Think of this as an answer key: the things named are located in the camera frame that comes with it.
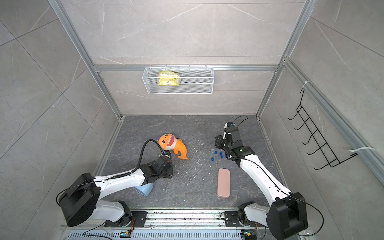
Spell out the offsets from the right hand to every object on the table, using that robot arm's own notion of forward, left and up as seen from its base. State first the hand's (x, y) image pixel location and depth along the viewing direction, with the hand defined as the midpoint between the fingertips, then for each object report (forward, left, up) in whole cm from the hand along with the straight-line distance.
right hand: (218, 138), depth 83 cm
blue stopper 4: (-1, -5, -20) cm, 20 cm away
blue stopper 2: (+1, 0, -19) cm, 19 cm away
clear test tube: (+7, +15, -18) cm, 25 cm away
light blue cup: (-24, +40, -12) cm, 48 cm away
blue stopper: (-4, +2, -19) cm, 20 cm away
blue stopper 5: (-3, +2, -19) cm, 19 cm away
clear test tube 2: (+2, +12, -19) cm, 22 cm away
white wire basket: (+41, +14, +11) cm, 45 cm away
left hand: (-10, +27, -15) cm, 32 cm away
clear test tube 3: (-12, +13, -19) cm, 26 cm away
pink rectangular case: (-19, -3, -17) cm, 26 cm away
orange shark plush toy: (+5, +30, -10) cm, 32 cm away
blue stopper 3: (+1, -4, -19) cm, 20 cm away
